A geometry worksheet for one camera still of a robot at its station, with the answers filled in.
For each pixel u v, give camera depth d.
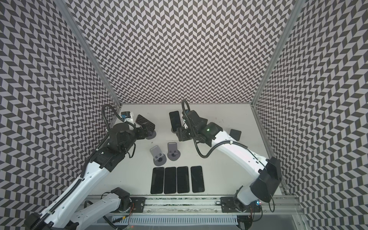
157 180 0.83
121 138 0.51
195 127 0.54
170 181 0.80
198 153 0.56
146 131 0.65
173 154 0.86
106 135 0.52
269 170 0.41
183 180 0.81
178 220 0.69
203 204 0.75
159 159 0.83
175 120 0.96
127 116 0.60
